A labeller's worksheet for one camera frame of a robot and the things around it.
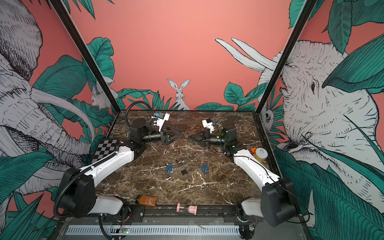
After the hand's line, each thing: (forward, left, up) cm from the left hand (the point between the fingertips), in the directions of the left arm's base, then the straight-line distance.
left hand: (181, 133), depth 69 cm
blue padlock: (-4, +10, -30) cm, 32 cm away
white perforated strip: (-34, +34, -34) cm, 59 cm away
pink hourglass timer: (-27, -4, -28) cm, 39 cm away
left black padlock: (-7, 0, -30) cm, 31 cm away
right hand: (-3, -4, -1) cm, 5 cm away
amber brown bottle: (-22, +21, -27) cm, 41 cm away
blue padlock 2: (-5, -12, -31) cm, 33 cm away
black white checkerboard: (+10, +52, -28) cm, 60 cm away
